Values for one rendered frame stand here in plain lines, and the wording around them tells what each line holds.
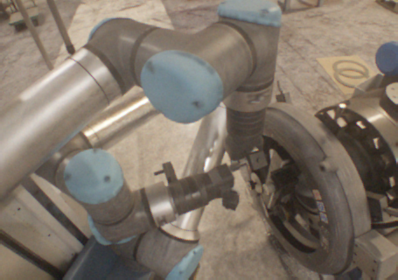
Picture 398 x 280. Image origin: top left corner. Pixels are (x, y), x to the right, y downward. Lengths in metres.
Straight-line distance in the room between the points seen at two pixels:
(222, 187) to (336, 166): 0.41
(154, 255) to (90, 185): 0.49
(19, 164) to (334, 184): 0.79
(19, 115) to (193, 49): 0.21
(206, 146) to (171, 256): 0.36
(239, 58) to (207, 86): 0.06
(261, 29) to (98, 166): 0.32
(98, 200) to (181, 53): 0.28
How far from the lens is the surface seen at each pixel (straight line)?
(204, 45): 0.30
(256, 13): 0.35
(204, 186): 0.54
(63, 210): 0.88
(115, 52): 0.36
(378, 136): 1.16
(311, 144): 0.89
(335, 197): 0.88
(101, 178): 0.43
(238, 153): 0.53
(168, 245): 0.85
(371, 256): 0.92
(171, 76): 0.27
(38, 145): 0.34
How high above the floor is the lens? 1.59
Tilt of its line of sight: 44 degrees down
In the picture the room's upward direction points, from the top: 7 degrees counter-clockwise
